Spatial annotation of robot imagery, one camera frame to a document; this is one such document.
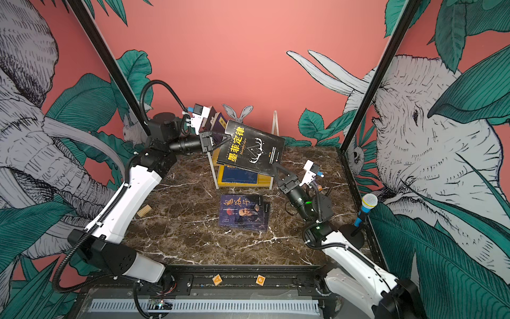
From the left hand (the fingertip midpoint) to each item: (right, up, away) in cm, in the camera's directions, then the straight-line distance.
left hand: (229, 135), depth 62 cm
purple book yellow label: (-7, +7, +19) cm, 22 cm away
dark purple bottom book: (+3, -31, +29) cm, 42 cm away
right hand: (+14, -10, -1) cm, 17 cm away
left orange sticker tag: (-7, -54, +12) cm, 56 cm away
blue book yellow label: (-4, -14, +39) cm, 41 cm away
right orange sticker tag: (+10, -54, +12) cm, 56 cm away
